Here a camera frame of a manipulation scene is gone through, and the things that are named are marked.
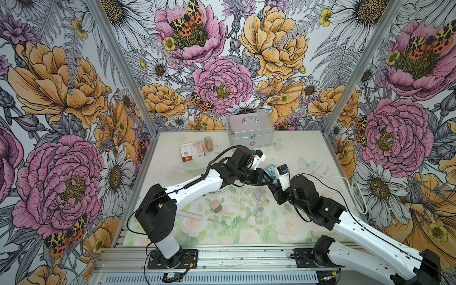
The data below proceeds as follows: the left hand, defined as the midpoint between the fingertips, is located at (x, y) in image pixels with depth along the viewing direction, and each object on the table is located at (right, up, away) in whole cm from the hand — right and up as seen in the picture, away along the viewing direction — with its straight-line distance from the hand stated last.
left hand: (268, 186), depth 76 cm
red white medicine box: (-40, +14, +30) cm, 52 cm away
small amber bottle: (-30, +18, +36) cm, 50 cm away
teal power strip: (-1, +7, -8) cm, 11 cm away
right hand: (+2, -1, +1) cm, 2 cm away
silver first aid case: (-2, +26, +31) cm, 41 cm away
